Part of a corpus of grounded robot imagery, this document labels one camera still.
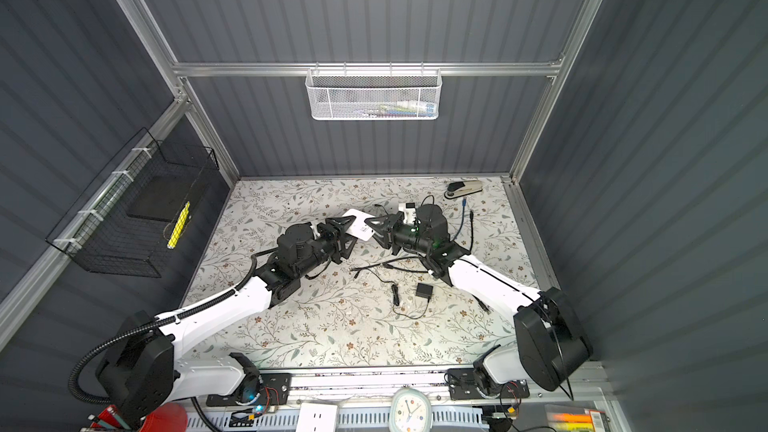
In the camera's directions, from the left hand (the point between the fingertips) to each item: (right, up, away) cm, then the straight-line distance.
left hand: (359, 221), depth 76 cm
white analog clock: (+13, -44, -8) cm, 46 cm away
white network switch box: (0, -1, -2) cm, 3 cm away
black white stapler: (+33, +10, +36) cm, 50 cm away
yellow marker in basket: (-43, -1, -5) cm, 43 cm away
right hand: (+2, -1, -2) cm, 3 cm away
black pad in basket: (-51, +6, 0) cm, 51 cm away
